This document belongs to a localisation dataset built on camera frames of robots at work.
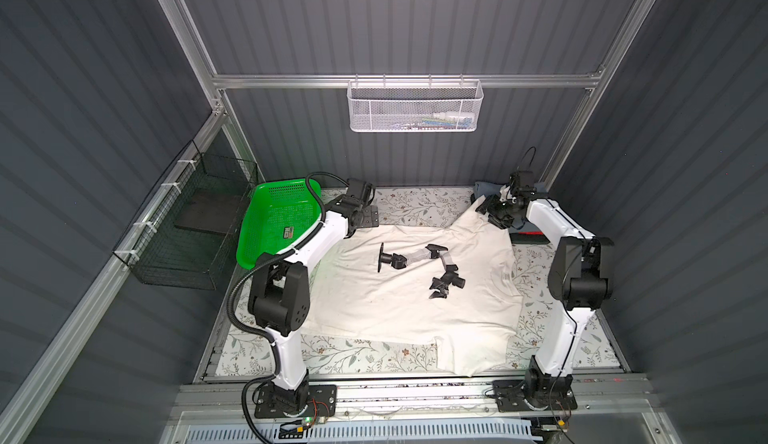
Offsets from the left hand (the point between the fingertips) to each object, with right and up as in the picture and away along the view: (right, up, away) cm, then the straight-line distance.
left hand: (358, 215), depth 94 cm
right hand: (+42, +1, +5) cm, 42 cm away
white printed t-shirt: (+30, -22, 0) cm, 37 cm away
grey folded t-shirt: (+44, +10, +14) cm, 47 cm away
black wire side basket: (-40, -5, -22) cm, 46 cm away
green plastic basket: (-34, 0, +18) cm, 38 cm away
